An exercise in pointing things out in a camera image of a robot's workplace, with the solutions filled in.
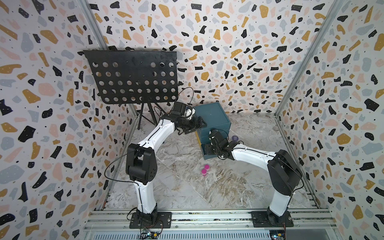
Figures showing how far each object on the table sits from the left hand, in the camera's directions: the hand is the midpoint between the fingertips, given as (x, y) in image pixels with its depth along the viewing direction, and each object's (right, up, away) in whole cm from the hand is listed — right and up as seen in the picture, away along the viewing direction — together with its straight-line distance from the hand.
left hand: (203, 126), depth 87 cm
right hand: (+3, -13, +5) cm, 14 cm away
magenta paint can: (0, -27, +1) cm, 27 cm away
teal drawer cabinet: (+8, +5, +2) cm, 9 cm away
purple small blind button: (+23, -8, +20) cm, 31 cm away
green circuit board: (-26, -51, -17) cm, 60 cm away
